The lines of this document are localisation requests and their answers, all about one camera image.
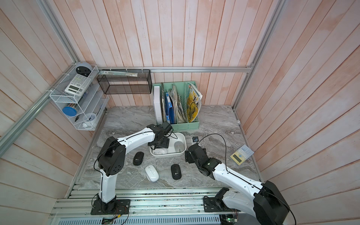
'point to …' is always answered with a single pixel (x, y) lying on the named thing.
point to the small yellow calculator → (242, 154)
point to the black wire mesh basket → (125, 81)
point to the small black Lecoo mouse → (138, 158)
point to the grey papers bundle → (179, 112)
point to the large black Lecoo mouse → (176, 173)
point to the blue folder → (169, 111)
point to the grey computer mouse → (179, 146)
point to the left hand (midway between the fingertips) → (160, 145)
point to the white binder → (158, 105)
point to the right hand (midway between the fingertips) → (192, 149)
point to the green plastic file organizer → (182, 87)
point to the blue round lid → (69, 111)
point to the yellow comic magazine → (193, 102)
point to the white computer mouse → (152, 174)
